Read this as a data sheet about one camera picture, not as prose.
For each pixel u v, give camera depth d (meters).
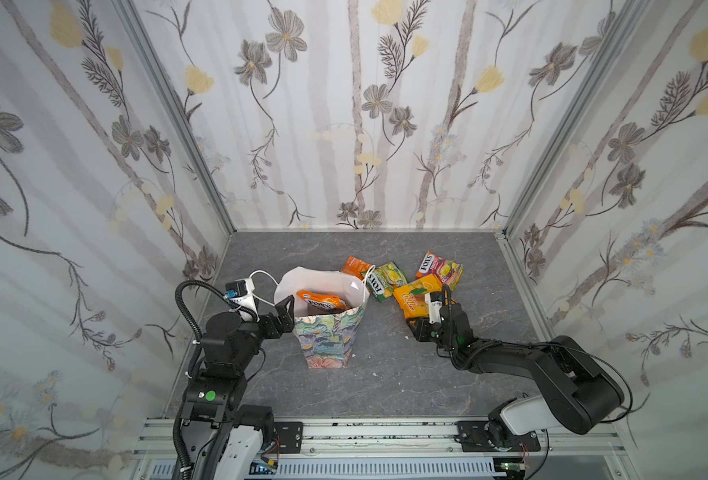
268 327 0.60
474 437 0.73
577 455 0.74
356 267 1.08
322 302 0.81
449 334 0.70
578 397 0.44
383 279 1.01
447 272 1.04
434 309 0.83
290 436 0.74
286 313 0.61
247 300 0.58
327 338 0.73
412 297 0.95
